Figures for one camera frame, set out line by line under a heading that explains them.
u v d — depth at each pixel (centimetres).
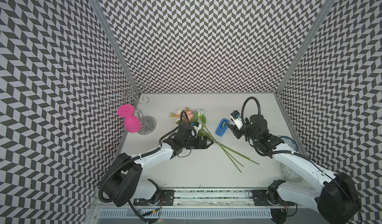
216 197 75
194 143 72
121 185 41
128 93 115
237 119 66
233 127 70
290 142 89
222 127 95
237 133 71
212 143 78
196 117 101
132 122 77
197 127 79
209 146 74
